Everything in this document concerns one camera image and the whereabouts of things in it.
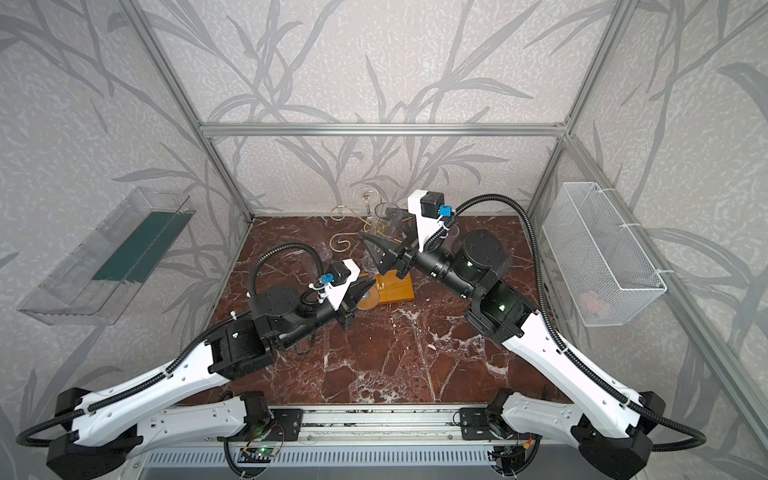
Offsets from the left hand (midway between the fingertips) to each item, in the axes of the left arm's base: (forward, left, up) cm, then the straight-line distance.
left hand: (376, 273), depth 59 cm
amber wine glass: (-4, +1, -3) cm, 6 cm away
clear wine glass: (+27, +5, -4) cm, 28 cm away
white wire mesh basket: (0, -47, -2) cm, 47 cm away
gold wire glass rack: (+54, +22, -40) cm, 71 cm away
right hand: (+4, -1, +13) cm, 14 cm away
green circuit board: (-28, +30, -39) cm, 57 cm away
